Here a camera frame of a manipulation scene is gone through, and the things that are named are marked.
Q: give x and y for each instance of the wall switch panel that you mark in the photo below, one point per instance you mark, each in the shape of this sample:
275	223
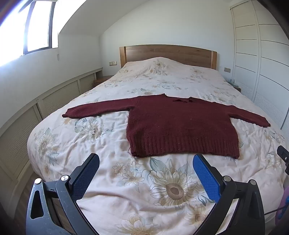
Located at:
113	63
227	69

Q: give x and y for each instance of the wooden nightstand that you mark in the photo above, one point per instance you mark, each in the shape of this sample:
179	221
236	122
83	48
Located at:
237	88
102	79

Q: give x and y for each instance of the maroon knitted sweater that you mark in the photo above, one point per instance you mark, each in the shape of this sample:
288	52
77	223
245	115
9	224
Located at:
180	126

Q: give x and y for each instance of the wooden headboard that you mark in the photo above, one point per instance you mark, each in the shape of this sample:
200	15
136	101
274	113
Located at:
169	53

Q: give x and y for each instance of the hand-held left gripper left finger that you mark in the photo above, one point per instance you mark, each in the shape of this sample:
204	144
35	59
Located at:
87	174

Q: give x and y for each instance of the bed with floral duvet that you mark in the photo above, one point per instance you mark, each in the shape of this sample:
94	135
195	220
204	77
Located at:
117	140

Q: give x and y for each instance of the white wardrobe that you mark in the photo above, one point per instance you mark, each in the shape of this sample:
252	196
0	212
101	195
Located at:
248	45

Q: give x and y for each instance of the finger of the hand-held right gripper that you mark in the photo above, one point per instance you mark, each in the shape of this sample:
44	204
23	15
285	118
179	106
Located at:
285	158

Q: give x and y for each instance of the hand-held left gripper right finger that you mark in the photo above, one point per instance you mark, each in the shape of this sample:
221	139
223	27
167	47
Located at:
206	176

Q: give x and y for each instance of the low louvered wall cabinet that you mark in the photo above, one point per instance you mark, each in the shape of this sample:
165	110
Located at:
61	97

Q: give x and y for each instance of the window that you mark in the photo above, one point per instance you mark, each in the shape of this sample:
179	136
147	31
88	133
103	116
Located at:
38	27

